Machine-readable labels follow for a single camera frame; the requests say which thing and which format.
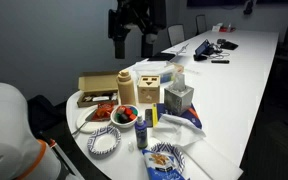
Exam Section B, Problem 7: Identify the plain white paper plate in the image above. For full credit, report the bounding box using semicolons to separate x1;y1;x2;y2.
75;106;111;133

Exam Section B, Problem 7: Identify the white crumpled cloth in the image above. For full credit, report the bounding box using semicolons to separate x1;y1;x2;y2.
152;114;206;146

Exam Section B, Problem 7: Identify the blue patterned paper plate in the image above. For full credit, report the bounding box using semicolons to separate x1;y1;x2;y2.
87;126;121;155

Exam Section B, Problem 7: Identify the blue snack bag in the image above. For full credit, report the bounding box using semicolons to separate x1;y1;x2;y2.
142;149;185;180

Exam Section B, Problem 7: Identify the tan water bottle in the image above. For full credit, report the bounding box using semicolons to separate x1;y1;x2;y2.
117;70;136;105

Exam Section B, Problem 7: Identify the blue spray bottle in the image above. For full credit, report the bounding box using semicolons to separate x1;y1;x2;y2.
135;115;148;149

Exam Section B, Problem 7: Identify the grey office chair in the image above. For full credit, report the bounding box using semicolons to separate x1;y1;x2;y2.
167;24;185;46
196;14;207;34

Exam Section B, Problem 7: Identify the clear plastic container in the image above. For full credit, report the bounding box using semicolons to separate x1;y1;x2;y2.
133;61;184;83

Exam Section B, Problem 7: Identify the blue book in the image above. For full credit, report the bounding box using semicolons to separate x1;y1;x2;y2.
157;103;202;128

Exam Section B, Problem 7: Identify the yellow marker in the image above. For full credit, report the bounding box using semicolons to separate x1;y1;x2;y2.
152;103;158;127

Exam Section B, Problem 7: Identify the black tablet on stand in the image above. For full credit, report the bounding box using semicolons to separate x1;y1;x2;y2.
193;40;214;61

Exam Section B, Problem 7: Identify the red chip bag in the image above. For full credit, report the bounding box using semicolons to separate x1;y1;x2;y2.
92;102;114;121

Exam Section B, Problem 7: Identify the open cardboard box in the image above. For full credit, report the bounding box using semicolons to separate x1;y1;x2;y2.
77;71;118;108

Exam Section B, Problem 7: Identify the wooden shape sorter box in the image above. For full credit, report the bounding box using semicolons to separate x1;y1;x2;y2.
137;75;160;103

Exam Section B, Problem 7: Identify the white bowl of blocks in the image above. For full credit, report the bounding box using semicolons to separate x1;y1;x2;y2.
111;105;139;128

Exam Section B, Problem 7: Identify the black smartphone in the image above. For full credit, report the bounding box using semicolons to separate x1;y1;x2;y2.
145;109;153;127

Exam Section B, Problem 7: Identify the red box on table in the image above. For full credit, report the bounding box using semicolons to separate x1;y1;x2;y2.
219;26;236;32

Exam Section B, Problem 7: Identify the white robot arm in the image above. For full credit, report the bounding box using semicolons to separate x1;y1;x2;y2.
0;0;144;180

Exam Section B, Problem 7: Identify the grey tissue box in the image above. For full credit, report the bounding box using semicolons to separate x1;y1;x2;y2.
164;73;194;115

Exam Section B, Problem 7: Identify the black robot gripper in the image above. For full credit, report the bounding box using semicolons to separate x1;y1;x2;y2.
108;0;167;59

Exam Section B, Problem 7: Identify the black remote control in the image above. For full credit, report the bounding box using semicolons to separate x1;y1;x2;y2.
211;60;230;64

